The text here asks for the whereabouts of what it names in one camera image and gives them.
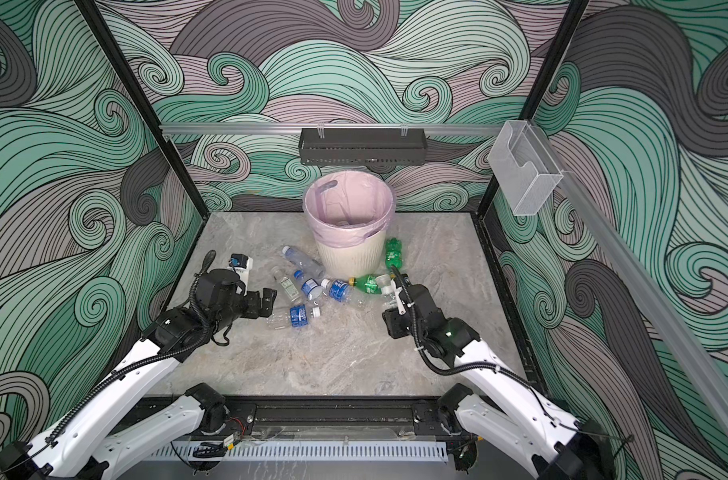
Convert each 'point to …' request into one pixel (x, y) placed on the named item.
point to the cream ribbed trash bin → (362, 260)
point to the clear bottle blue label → (341, 291)
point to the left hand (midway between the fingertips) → (260, 288)
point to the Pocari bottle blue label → (298, 315)
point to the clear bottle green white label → (287, 285)
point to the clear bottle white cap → (304, 261)
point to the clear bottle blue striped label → (313, 291)
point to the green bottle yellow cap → (366, 283)
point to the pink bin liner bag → (348, 209)
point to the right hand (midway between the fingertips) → (392, 313)
